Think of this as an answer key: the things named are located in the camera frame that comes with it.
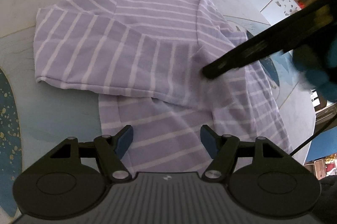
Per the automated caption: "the lavender white striped sweater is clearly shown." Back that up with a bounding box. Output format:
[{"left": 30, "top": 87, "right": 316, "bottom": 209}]
[{"left": 33, "top": 0, "right": 291, "bottom": 173}]

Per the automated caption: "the blue gloved hand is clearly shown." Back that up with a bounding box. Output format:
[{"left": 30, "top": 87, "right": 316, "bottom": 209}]
[{"left": 292, "top": 41, "right": 336, "bottom": 102}]

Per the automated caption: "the black cable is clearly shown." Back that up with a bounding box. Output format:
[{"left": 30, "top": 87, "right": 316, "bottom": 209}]
[{"left": 289, "top": 118, "right": 337, "bottom": 156}]

